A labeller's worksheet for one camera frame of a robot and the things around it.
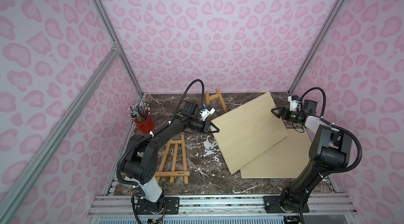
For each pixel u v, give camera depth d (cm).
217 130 80
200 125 75
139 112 95
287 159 93
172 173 82
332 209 73
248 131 86
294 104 86
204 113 79
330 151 50
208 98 88
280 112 86
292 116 84
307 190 58
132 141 48
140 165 46
